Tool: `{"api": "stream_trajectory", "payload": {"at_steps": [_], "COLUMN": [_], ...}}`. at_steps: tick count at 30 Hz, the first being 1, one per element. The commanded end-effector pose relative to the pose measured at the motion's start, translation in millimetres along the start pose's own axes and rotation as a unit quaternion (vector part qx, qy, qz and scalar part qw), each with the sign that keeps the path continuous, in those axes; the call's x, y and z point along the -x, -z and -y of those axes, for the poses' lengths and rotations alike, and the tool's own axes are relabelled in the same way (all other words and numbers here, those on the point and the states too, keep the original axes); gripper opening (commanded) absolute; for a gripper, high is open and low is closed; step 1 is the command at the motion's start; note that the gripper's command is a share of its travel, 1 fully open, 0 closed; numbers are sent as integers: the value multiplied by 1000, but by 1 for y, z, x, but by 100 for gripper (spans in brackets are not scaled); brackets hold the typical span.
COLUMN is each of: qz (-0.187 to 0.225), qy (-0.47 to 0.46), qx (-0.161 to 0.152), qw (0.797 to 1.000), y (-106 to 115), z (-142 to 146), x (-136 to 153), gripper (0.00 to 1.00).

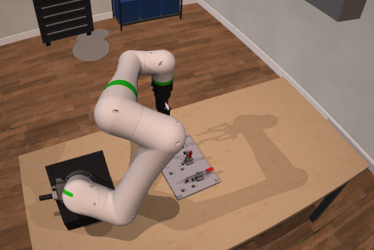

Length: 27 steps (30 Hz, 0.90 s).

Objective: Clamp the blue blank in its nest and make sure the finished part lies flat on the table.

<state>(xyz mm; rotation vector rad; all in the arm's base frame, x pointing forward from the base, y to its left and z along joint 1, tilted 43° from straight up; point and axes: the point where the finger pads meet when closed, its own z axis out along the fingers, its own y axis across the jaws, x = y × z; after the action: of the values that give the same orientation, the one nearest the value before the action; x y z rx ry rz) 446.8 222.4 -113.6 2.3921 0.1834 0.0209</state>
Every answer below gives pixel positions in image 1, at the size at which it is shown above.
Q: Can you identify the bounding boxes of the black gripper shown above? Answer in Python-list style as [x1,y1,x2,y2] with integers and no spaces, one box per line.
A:
[154,93,171,116]

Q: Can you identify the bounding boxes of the toggle clamp with red handle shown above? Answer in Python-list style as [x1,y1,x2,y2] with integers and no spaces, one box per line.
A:
[184,167,213,182]

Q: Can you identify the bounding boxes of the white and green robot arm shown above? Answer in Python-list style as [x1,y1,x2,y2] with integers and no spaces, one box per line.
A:
[39,50,186,226]

